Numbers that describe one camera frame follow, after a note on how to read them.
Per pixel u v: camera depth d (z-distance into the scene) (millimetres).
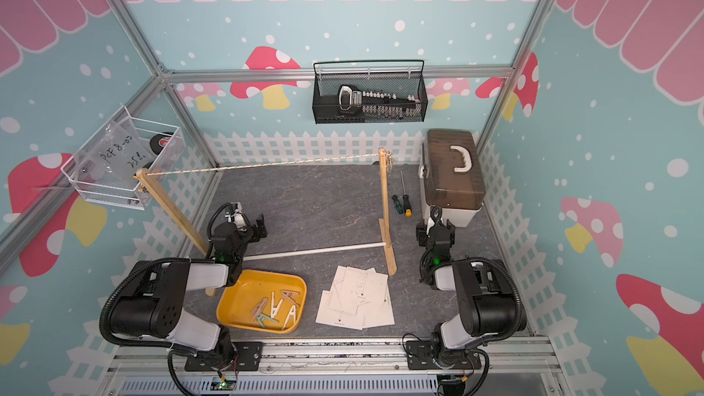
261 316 794
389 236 894
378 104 886
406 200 1078
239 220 817
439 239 698
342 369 731
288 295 846
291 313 809
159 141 807
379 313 817
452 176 936
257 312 803
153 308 448
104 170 666
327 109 879
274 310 811
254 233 781
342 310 826
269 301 832
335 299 846
